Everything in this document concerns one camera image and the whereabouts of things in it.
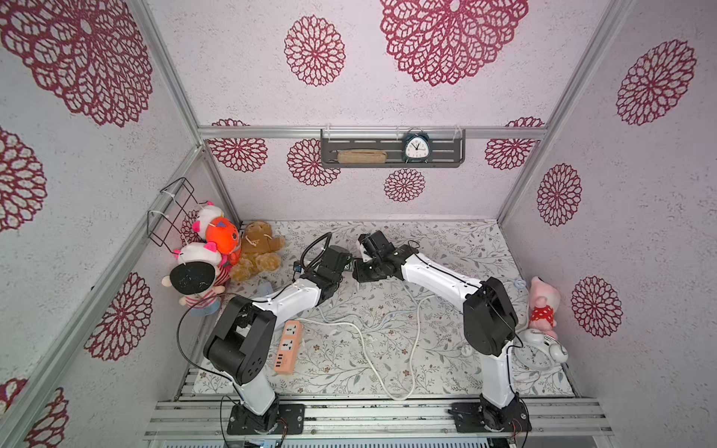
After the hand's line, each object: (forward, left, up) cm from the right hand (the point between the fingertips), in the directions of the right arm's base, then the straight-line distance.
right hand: (353, 270), depth 90 cm
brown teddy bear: (+10, +34, -3) cm, 36 cm away
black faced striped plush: (-10, +43, +10) cm, 45 cm away
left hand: (+5, +5, +1) cm, 7 cm away
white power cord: (-22, -6, -12) cm, 26 cm away
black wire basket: (+2, +49, +23) cm, 54 cm away
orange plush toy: (+5, +40, +11) cm, 42 cm away
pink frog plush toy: (-8, -60, -5) cm, 60 cm away
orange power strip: (-23, +18, -9) cm, 31 cm away
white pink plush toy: (+16, +51, +9) cm, 54 cm away
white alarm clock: (-23, -52, -4) cm, 57 cm away
